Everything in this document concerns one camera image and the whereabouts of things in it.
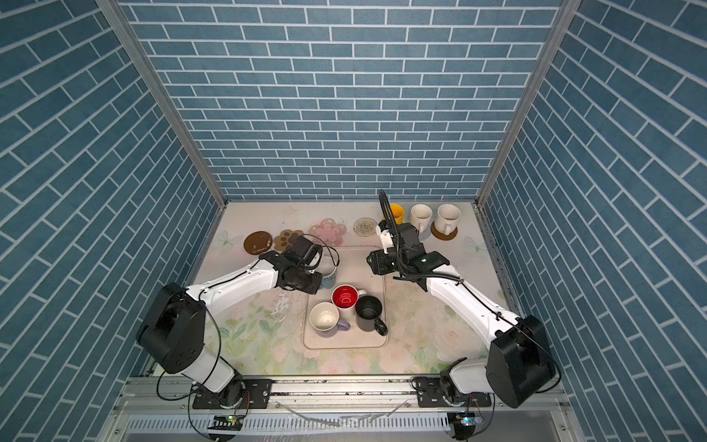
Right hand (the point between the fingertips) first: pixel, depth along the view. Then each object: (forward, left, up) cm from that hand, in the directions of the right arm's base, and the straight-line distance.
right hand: (373, 253), depth 83 cm
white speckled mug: (+24, -26, -8) cm, 36 cm away
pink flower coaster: (+21, +20, -18) cm, 34 cm away
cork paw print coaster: (+16, +36, -16) cm, 42 cm away
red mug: (-8, +9, -14) cm, 19 cm away
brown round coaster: (+20, -25, -14) cm, 36 cm away
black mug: (-13, +1, -15) cm, 20 cm away
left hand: (-6, +18, -11) cm, 22 cm away
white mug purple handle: (-15, +15, -15) cm, 25 cm away
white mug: (+25, -16, -9) cm, 31 cm away
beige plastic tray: (+4, +8, -16) cm, 18 cm away
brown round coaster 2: (+12, +46, -15) cm, 50 cm away
